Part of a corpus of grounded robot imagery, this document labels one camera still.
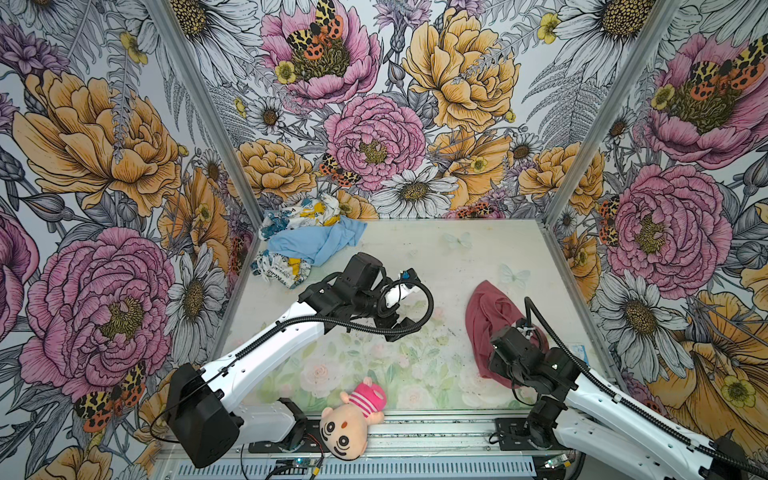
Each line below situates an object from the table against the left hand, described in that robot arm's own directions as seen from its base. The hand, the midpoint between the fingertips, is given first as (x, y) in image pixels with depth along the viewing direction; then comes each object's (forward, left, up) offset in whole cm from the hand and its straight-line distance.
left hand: (404, 317), depth 73 cm
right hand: (-8, -25, -14) cm, 30 cm away
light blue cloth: (+37, +29, -15) cm, 49 cm away
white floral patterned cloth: (+49, +33, -11) cm, 60 cm away
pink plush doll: (-21, +14, -11) cm, 28 cm away
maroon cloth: (+11, -28, -17) cm, 34 cm away
